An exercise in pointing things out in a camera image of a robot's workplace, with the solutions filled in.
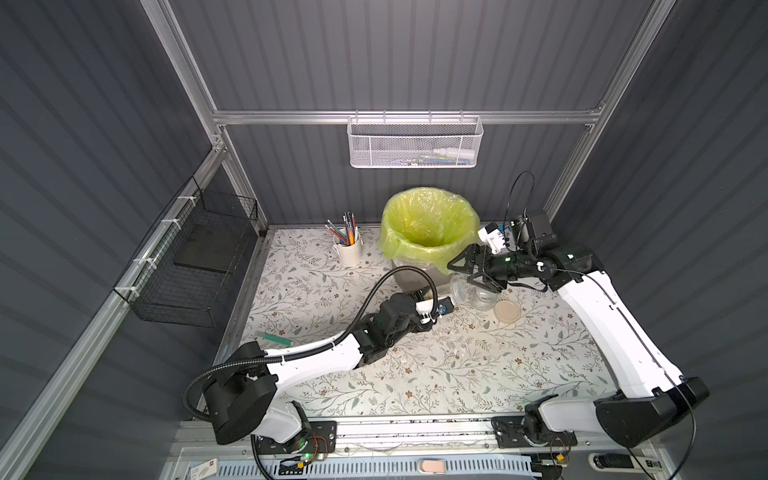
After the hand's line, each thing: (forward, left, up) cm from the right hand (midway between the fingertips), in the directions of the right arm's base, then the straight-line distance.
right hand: (462, 271), depth 68 cm
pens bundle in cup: (+32, +31, -20) cm, 49 cm away
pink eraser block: (-35, +6, -28) cm, 45 cm away
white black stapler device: (-34, -36, -27) cm, 56 cm away
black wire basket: (+1, +68, -3) cm, 68 cm away
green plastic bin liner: (+29, +5, -14) cm, 32 cm away
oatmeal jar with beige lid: (-3, -2, -5) cm, 6 cm away
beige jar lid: (+6, -20, -30) cm, 37 cm away
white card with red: (-36, +60, -30) cm, 76 cm away
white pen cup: (+27, +33, -27) cm, 50 cm away
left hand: (-1, +6, -10) cm, 11 cm away
